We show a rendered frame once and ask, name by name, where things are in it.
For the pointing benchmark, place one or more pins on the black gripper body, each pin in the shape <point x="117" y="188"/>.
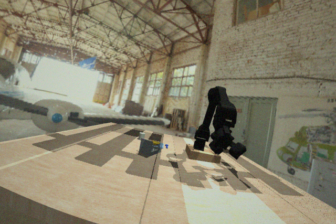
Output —
<point x="237" y="149"/>

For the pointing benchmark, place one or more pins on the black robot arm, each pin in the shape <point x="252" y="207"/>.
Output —
<point x="218" y="100"/>

